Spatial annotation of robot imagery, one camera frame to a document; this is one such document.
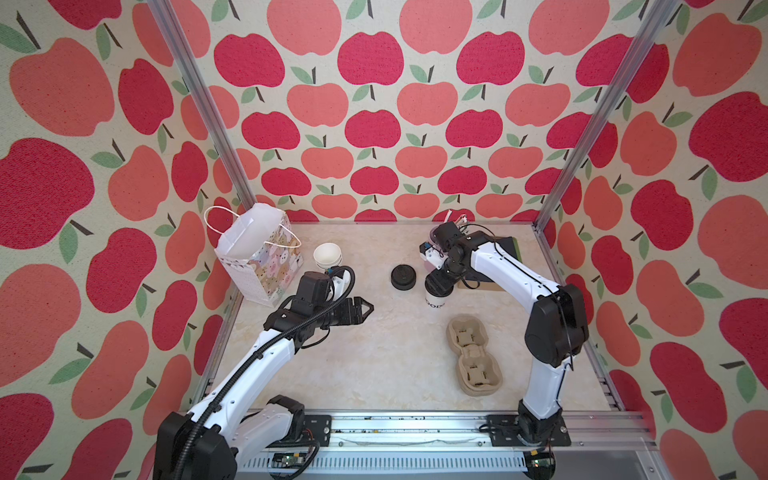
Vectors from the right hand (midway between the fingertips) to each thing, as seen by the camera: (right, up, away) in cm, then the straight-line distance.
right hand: (448, 279), depth 91 cm
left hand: (-24, -7, -13) cm, 28 cm away
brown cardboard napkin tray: (+4, 0, -19) cm, 19 cm away
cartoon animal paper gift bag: (-54, +10, -11) cm, 56 cm away
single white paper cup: (-3, -8, +4) cm, 9 cm away
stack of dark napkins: (+27, +12, +20) cm, 36 cm away
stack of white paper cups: (-39, +7, +7) cm, 40 cm away
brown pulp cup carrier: (+6, -24, -11) cm, 27 cm away
